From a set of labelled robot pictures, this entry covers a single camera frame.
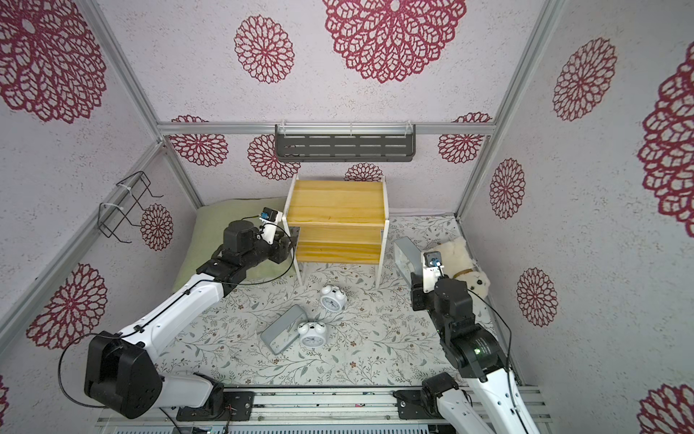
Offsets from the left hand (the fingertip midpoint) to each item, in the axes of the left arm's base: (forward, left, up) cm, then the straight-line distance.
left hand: (287, 237), depth 82 cm
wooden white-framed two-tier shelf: (-1, -17, +8) cm, 19 cm away
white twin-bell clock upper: (-13, -13, -16) cm, 24 cm away
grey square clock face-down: (-23, +1, -16) cm, 28 cm away
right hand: (-15, -37, +4) cm, 40 cm away
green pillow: (-2, +7, -15) cm, 17 cm away
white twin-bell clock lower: (-24, -8, -16) cm, 30 cm away
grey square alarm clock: (-13, -34, +6) cm, 36 cm away
